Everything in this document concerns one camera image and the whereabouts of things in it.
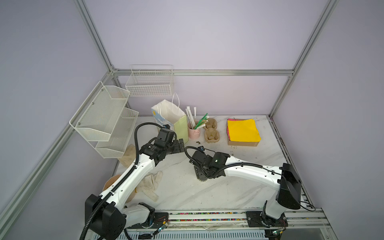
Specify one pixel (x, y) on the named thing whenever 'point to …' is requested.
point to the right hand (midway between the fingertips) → (200, 171)
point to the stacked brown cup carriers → (211, 134)
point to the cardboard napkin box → (231, 142)
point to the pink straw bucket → (193, 133)
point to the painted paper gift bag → (166, 112)
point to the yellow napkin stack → (243, 131)
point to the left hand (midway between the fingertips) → (175, 146)
